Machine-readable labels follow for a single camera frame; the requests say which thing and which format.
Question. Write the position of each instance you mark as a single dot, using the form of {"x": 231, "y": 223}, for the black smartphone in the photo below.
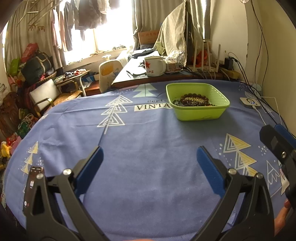
{"x": 32, "y": 177}

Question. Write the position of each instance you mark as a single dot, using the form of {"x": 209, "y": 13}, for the white yellow chair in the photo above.
{"x": 108, "y": 71}

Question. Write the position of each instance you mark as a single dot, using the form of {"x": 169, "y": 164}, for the wooden armchair white cushion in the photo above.
{"x": 47, "y": 96}

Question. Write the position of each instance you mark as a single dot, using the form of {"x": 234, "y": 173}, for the dark wooden desk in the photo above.
{"x": 133, "y": 74}

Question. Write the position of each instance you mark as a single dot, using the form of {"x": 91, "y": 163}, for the blue patterned tablecloth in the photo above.
{"x": 150, "y": 184}

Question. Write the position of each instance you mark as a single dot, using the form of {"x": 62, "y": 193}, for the dark green duffel bag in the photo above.
{"x": 36, "y": 67}

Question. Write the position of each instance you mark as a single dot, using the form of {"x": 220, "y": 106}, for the black power adapter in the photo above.
{"x": 228, "y": 63}

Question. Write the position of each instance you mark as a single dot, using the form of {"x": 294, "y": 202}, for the covered computer monitor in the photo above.
{"x": 182, "y": 31}

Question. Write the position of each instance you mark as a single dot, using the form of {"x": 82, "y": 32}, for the cardboard box on sill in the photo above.
{"x": 147, "y": 39}

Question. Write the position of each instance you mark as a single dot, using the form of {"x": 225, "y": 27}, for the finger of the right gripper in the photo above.
{"x": 284, "y": 132}
{"x": 278, "y": 145}

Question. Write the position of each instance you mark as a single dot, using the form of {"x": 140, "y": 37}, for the person's right hand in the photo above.
{"x": 279, "y": 221}

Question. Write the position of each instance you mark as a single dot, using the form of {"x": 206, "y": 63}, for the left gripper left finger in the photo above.
{"x": 56, "y": 211}

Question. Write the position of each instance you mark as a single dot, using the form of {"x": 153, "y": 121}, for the white enamel mug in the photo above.
{"x": 155, "y": 66}

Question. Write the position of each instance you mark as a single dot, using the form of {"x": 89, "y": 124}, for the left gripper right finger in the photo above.
{"x": 244, "y": 211}

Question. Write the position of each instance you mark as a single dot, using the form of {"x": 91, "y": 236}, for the grey curtain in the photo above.
{"x": 149, "y": 15}

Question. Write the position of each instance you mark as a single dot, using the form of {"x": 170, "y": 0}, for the green plastic basket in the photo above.
{"x": 196, "y": 101}

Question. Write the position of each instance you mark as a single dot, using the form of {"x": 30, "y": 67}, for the hanging dark clothes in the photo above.
{"x": 81, "y": 16}

